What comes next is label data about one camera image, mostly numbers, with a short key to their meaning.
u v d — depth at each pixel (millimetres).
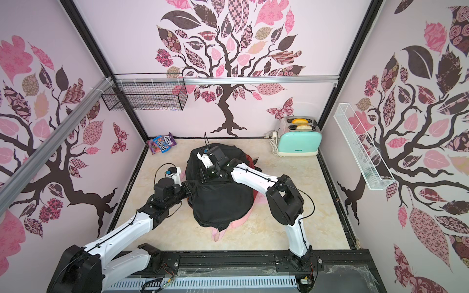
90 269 396
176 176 745
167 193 640
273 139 1108
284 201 502
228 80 939
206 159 788
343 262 750
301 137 1004
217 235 811
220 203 815
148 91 947
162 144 1138
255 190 844
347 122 903
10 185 496
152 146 1138
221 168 682
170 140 1177
